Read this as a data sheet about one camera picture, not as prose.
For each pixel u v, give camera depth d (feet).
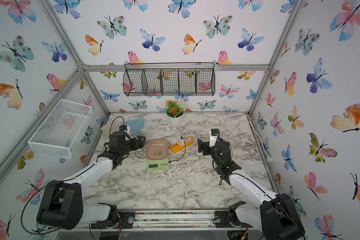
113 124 3.60
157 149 3.14
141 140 2.70
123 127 2.54
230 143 2.12
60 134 3.51
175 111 3.33
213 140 2.34
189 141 3.31
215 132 2.30
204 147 2.39
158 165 2.99
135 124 3.76
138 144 2.62
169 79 3.21
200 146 2.42
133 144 2.59
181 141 3.15
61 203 1.45
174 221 2.47
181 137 3.14
